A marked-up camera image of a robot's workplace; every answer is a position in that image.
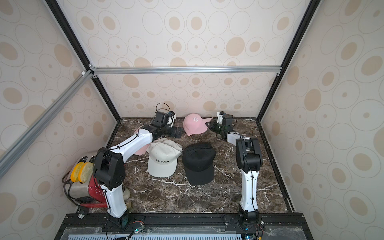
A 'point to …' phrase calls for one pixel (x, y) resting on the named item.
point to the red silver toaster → (89, 190)
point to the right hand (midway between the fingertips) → (203, 124)
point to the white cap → (163, 154)
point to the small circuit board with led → (141, 227)
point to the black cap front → (198, 158)
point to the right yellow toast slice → (85, 172)
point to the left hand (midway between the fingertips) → (180, 128)
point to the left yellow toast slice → (75, 173)
